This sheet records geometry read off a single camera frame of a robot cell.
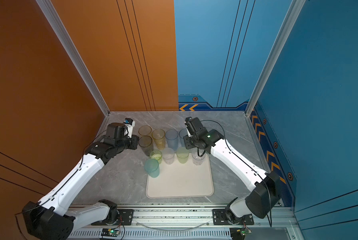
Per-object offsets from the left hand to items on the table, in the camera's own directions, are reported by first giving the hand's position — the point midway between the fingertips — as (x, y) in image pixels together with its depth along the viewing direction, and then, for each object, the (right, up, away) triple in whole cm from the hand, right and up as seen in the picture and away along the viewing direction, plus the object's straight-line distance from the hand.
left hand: (137, 136), depth 79 cm
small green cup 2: (+24, -11, +8) cm, 27 cm away
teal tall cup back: (+6, -19, +8) cm, 21 cm away
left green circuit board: (-11, -45, -8) cm, 47 cm away
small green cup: (+7, -12, +13) cm, 19 cm away
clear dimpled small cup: (+15, -13, +12) cm, 23 cm away
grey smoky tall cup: (+3, -4, +6) cm, 8 cm away
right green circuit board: (+51, -46, -9) cm, 69 cm away
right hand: (+26, -2, 0) cm, 26 cm away
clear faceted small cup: (+33, -14, +5) cm, 36 cm away
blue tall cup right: (+24, +1, +12) cm, 27 cm away
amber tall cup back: (+1, +3, +12) cm, 13 cm away
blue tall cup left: (+18, -1, +9) cm, 20 cm away
